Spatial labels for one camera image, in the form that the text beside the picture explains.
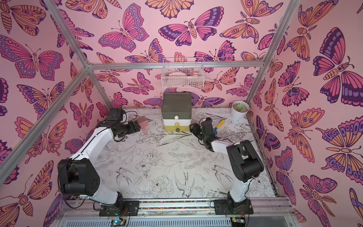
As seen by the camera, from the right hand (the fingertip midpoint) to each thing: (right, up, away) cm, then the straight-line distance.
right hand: (188, 127), depth 94 cm
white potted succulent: (+39, +13, +12) cm, 43 cm away
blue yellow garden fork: (+24, +1, +13) cm, 27 cm away
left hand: (-33, +1, -5) cm, 34 cm away
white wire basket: (-4, +37, +1) cm, 37 cm away
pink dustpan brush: (-34, +3, +15) cm, 38 cm away
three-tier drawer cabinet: (-8, +11, -4) cm, 14 cm away
